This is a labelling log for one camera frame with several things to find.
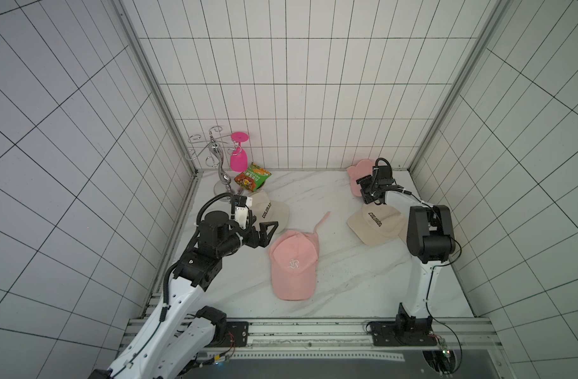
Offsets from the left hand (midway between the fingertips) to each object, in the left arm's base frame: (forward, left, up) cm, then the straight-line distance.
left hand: (264, 226), depth 72 cm
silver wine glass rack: (+33, +25, -22) cm, 46 cm away
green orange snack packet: (+35, +10, -16) cm, 40 cm away
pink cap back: (+44, -44, -18) cm, 64 cm away
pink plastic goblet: (+39, +15, -8) cm, 42 cm away
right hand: (+33, -41, -15) cm, 55 cm away
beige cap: (+18, +2, -19) cm, 26 cm away
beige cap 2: (+13, -43, -20) cm, 49 cm away
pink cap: (-3, -10, -17) cm, 20 cm away
